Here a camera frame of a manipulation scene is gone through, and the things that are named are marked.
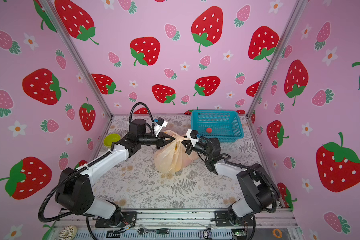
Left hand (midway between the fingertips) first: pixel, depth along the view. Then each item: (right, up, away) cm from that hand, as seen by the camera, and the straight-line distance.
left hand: (174, 138), depth 76 cm
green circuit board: (+32, -46, -5) cm, 56 cm away
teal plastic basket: (+38, +8, +39) cm, 54 cm away
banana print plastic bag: (-1, -9, +1) cm, 10 cm away
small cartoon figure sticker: (+16, -43, -9) cm, 47 cm away
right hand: (+2, +1, -1) cm, 2 cm away
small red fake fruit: (+23, +4, +31) cm, 39 cm away
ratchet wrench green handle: (-6, -44, -6) cm, 45 cm away
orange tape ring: (+50, -45, -6) cm, 67 cm away
